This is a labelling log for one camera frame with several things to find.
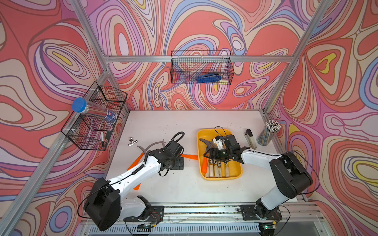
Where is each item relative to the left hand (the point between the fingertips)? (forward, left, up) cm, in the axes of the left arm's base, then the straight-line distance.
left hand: (176, 164), depth 83 cm
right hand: (+5, -19, -4) cm, 20 cm away
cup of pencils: (+18, -56, +5) cm, 59 cm away
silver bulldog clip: (+21, +34, -6) cm, 40 cm away
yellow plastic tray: (-2, -35, -6) cm, 36 cm away
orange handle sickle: (+8, -8, -5) cm, 12 cm away
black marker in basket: (+5, +36, +18) cm, 41 cm away
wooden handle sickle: (0, -30, -6) cm, 31 cm away
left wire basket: (+8, +44, +20) cm, 49 cm away
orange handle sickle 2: (+2, -16, -5) cm, 17 cm away
